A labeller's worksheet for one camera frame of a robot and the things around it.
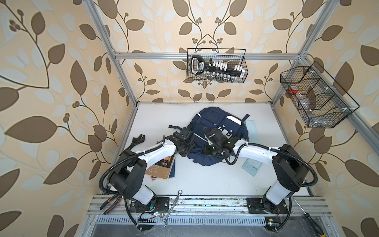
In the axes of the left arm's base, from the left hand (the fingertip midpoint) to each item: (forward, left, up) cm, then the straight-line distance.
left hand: (196, 146), depth 88 cm
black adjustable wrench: (+7, +41, -8) cm, 42 cm away
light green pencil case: (+21, -39, -6) cm, 45 cm away
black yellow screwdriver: (-37, -57, -5) cm, 68 cm away
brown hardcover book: (-12, +20, -5) cm, 24 cm away
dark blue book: (-13, +13, -6) cm, 19 cm away
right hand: (-4, -3, -1) cm, 5 cm away
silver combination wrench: (-24, +8, -8) cm, 26 cm away
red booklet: (-18, +24, -8) cm, 31 cm away
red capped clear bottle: (+29, -58, +21) cm, 69 cm away
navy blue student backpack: (+24, -12, -1) cm, 27 cm away
